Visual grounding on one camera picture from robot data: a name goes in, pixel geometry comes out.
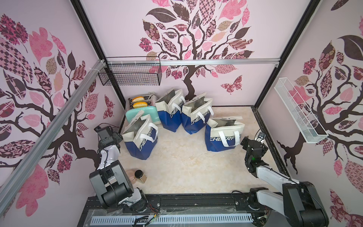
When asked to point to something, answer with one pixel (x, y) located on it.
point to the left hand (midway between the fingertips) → (112, 140)
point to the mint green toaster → (148, 103)
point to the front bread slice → (138, 105)
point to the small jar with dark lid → (141, 176)
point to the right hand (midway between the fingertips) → (253, 141)
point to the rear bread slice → (138, 99)
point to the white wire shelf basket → (309, 127)
